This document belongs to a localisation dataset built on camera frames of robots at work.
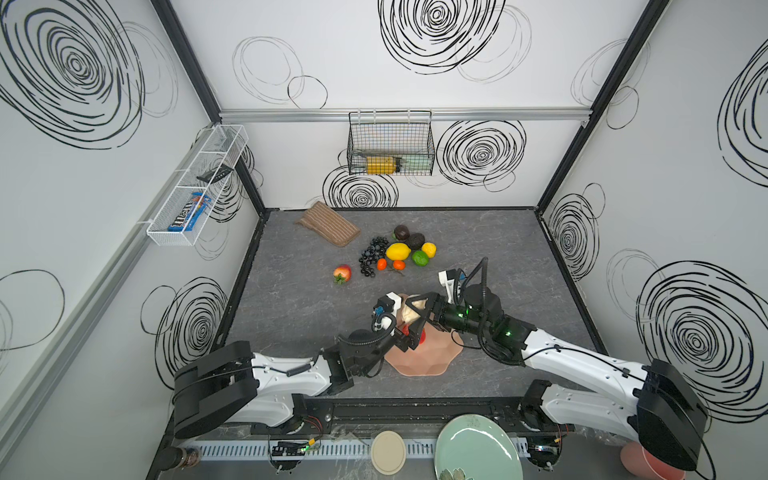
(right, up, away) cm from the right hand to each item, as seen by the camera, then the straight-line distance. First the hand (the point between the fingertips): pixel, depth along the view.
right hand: (408, 307), depth 73 cm
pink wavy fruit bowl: (+6, -16, +8) cm, 19 cm away
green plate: (+16, -32, -4) cm, 36 cm away
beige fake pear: (0, -1, -2) cm, 2 cm away
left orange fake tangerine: (-7, +8, +28) cm, 30 cm away
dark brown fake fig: (0, +19, +36) cm, 40 cm away
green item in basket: (+3, +39, +14) cm, 42 cm away
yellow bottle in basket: (-8, +38, +14) cm, 42 cm away
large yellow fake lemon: (-1, +12, +29) cm, 32 cm away
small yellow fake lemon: (+10, +13, +32) cm, 36 cm away
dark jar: (-49, -28, -12) cm, 58 cm away
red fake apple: (+5, -12, +13) cm, 18 cm away
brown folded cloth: (-28, +22, +43) cm, 56 cm away
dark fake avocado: (+5, +16, +32) cm, 36 cm away
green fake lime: (+6, +10, +29) cm, 31 cm away
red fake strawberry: (-20, +5, +24) cm, 31 cm away
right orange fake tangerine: (-1, +8, +29) cm, 30 cm away
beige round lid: (-5, -30, -8) cm, 31 cm away
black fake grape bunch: (-10, +12, +29) cm, 33 cm away
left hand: (+2, 0, 0) cm, 2 cm away
